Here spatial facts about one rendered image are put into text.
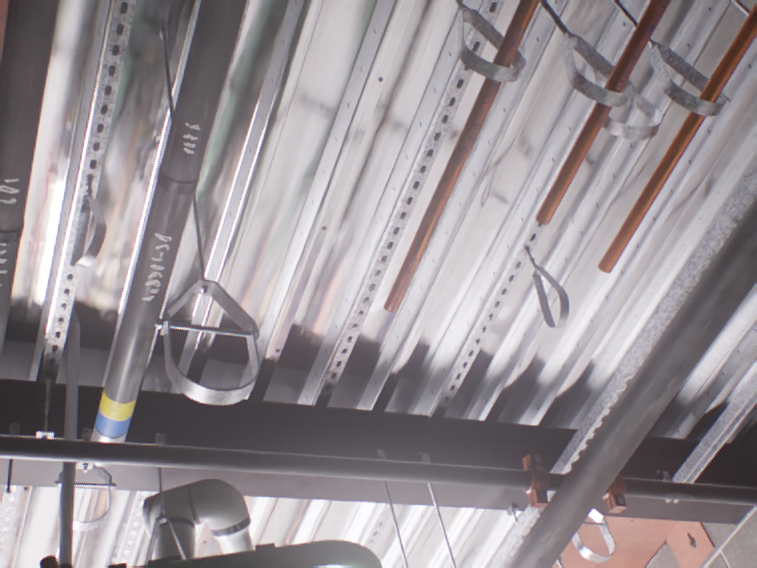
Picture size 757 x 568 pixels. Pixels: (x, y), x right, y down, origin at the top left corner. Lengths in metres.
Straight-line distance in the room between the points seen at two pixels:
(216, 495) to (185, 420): 0.33
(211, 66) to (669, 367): 1.07
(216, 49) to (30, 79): 0.31
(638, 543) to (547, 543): 1.83
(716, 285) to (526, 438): 1.61
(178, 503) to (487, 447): 1.11
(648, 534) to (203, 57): 3.00
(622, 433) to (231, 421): 1.35
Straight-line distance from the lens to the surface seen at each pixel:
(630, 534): 4.21
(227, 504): 2.89
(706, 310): 2.05
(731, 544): 4.05
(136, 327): 2.12
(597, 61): 1.87
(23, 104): 1.81
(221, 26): 1.74
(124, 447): 2.09
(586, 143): 1.78
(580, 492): 2.35
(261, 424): 3.17
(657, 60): 1.94
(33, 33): 1.75
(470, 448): 3.42
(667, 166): 1.88
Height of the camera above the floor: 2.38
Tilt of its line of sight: 48 degrees up
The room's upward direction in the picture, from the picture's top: 17 degrees counter-clockwise
